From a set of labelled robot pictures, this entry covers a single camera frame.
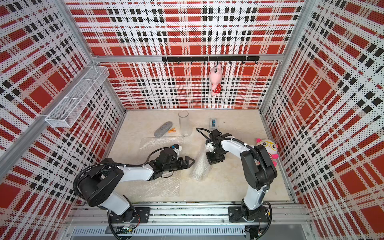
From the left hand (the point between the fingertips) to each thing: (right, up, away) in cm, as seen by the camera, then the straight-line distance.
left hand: (192, 162), depth 88 cm
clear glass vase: (-6, +20, +17) cm, 27 cm away
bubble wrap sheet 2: (+6, -2, -3) cm, 7 cm away
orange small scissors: (-15, +18, +20) cm, 31 cm away
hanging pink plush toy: (+14, +53, +3) cm, 55 cm away
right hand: (+12, 0, +1) cm, 12 cm away
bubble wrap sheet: (-13, -12, -4) cm, 18 cm away
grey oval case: (-22, +19, +18) cm, 35 cm away
